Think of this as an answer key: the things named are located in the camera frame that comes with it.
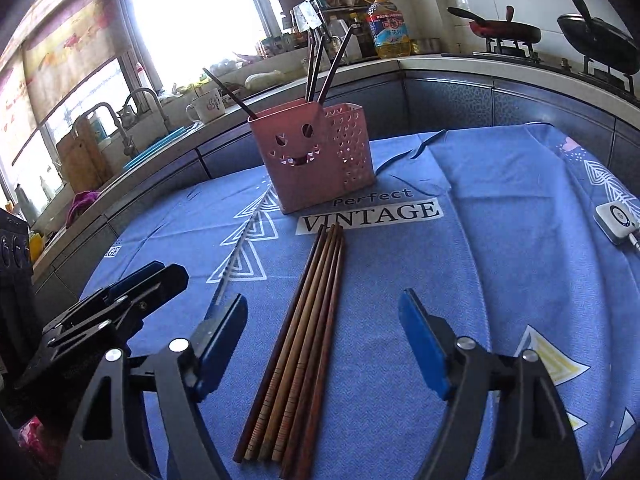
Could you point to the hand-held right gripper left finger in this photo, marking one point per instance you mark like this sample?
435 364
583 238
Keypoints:
220 347

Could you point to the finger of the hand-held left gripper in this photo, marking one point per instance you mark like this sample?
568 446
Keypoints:
160 290
135 280

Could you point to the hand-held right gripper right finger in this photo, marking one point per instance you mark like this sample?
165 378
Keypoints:
425 345

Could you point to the bundle of brown chopsticks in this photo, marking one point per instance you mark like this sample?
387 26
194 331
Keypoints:
295 360

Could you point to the pink perforated utensil holder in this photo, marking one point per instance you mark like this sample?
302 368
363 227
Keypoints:
300 175

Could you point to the dark wooden chopstick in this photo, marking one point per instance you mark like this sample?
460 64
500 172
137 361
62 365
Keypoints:
317 67
335 62
309 67
225 89

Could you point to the purple cloth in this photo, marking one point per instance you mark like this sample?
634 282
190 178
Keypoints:
82 207

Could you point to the blue printed tablecloth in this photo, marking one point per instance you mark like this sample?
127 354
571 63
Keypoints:
475 260

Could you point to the yellow bottle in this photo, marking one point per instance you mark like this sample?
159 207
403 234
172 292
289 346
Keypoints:
36 246

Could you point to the wooden cutting board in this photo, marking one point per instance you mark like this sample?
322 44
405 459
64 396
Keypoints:
82 160

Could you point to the blue plastic basin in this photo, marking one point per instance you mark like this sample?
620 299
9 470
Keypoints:
160 145

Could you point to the steel faucet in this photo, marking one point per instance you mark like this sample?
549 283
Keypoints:
120 130
157 105

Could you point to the dish soap bottle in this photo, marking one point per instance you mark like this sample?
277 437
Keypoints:
99 130

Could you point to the white mug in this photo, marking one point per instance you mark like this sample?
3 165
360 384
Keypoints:
207 105

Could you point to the white square charger puck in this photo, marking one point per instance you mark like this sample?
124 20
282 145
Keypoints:
617 220

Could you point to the white plastic bag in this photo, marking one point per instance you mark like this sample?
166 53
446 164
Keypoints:
265 81

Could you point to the printed window blind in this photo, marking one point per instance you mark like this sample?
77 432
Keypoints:
70 45

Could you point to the row of spice jars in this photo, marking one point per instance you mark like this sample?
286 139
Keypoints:
275 46

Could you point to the white plastic jug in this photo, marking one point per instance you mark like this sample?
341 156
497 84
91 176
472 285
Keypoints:
334 42

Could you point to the steel cleaver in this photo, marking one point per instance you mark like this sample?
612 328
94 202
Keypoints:
306 16

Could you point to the gas stove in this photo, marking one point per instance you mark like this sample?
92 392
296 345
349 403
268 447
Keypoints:
550 60

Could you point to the cooking oil bottle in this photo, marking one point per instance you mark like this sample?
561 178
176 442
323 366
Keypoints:
390 35

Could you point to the black storage rack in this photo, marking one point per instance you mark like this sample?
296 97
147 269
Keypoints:
362 35

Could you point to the red frying pan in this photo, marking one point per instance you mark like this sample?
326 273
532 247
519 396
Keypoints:
510 32

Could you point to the black wok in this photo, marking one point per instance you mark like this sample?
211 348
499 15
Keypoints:
600 40

